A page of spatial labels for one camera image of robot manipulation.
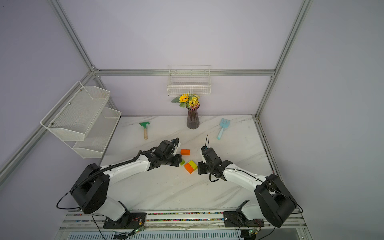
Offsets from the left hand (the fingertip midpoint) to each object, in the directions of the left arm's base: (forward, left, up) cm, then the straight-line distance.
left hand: (181, 161), depth 87 cm
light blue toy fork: (+35, -31, -5) cm, 46 cm away
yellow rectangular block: (+1, -7, -5) cm, 9 cm away
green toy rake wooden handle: (+35, +32, -6) cm, 48 cm away
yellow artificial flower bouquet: (+34, -1, +18) cm, 39 cm away
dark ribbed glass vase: (+34, -7, 0) cm, 34 cm away
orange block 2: (-2, -5, -6) cm, 8 cm away
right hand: (-3, -11, -3) cm, 12 cm away
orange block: (+10, -2, -6) cm, 11 cm away
